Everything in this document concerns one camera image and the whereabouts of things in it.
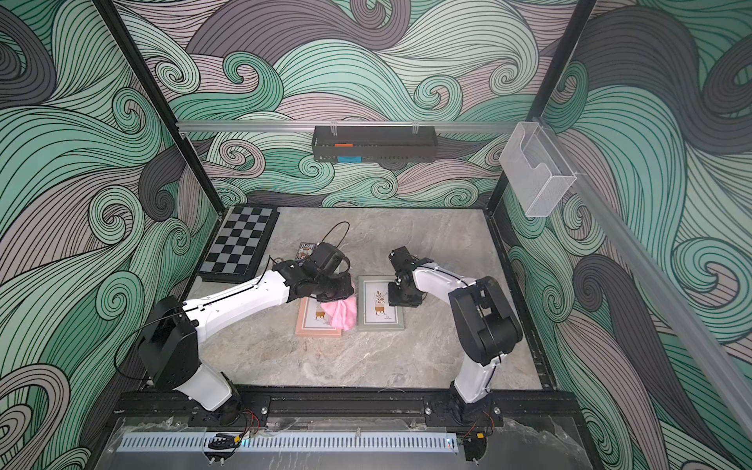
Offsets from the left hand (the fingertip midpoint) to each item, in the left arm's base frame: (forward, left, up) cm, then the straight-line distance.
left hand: (356, 288), depth 82 cm
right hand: (+2, -14, -13) cm, 20 cm away
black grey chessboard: (+22, +44, -10) cm, 50 cm away
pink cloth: (-7, +3, 0) cm, 8 cm away
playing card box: (+23, +20, -13) cm, 33 cm away
